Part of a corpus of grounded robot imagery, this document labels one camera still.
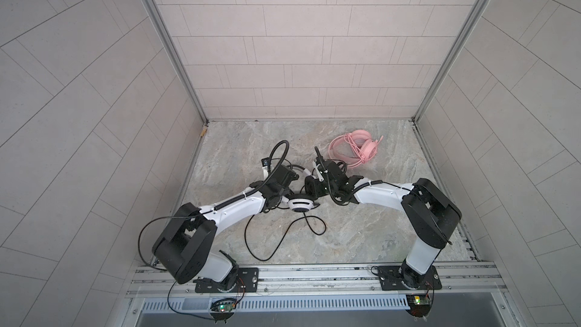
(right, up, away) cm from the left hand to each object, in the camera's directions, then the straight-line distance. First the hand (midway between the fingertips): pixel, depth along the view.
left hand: (285, 180), depth 89 cm
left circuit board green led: (-16, -31, -25) cm, 43 cm away
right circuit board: (+43, -34, -21) cm, 58 cm away
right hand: (+10, -3, +1) cm, 11 cm away
